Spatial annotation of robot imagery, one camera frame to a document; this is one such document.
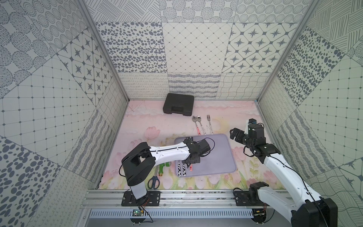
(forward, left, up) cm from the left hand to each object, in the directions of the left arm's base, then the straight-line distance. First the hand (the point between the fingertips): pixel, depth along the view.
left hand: (195, 157), depth 84 cm
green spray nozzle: (-5, +21, -4) cm, 22 cm away
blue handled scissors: (-13, +24, -5) cm, 28 cm away
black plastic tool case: (+48, +14, -3) cm, 50 cm away
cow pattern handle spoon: (-6, +10, -4) cm, 12 cm away
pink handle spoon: (+32, 0, -3) cm, 32 cm away
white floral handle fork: (+35, -11, -4) cm, 37 cm away
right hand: (+11, -25, +10) cm, 28 cm away
